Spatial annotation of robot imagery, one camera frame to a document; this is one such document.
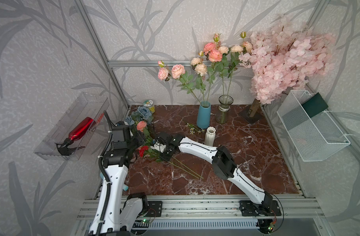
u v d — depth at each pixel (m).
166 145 0.74
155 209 0.73
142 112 0.97
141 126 0.96
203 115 0.97
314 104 0.74
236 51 0.83
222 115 1.11
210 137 0.86
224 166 0.59
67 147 0.59
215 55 0.77
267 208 0.63
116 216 0.39
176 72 0.72
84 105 0.77
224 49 0.83
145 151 0.88
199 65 0.83
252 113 1.09
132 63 0.91
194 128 1.04
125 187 0.79
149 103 1.12
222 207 0.75
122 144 0.53
